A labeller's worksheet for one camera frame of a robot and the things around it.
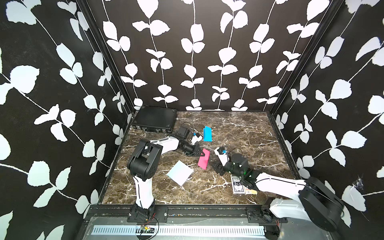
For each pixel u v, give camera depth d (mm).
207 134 1067
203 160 878
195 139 878
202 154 888
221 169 739
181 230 701
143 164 510
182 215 749
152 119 1216
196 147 824
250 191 636
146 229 707
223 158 716
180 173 890
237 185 819
